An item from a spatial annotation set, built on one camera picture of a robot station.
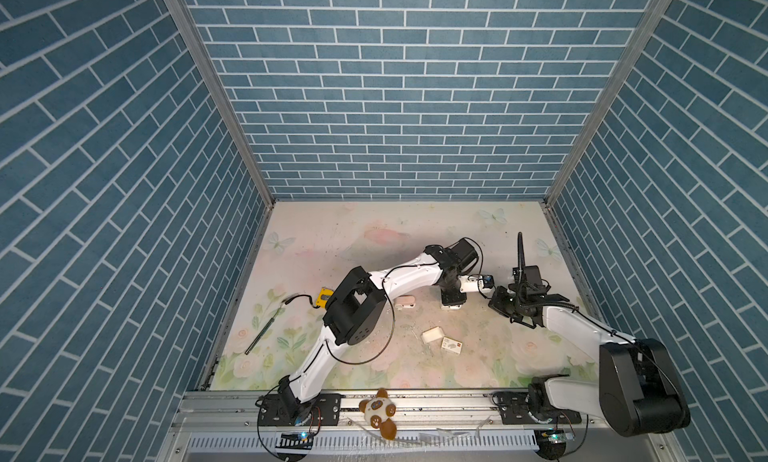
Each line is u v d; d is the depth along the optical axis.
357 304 0.56
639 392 0.42
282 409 0.65
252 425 0.72
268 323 0.88
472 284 0.80
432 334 0.87
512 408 0.74
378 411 0.71
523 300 0.69
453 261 0.70
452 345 0.83
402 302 0.91
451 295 0.81
